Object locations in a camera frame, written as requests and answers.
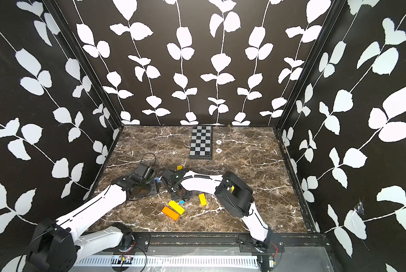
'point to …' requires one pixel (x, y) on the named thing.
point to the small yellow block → (203, 199)
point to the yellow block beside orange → (176, 207)
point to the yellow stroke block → (179, 168)
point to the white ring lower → (218, 150)
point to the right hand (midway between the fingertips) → (177, 196)
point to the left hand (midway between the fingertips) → (156, 186)
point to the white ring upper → (218, 141)
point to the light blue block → (159, 181)
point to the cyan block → (182, 202)
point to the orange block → (170, 213)
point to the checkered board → (201, 148)
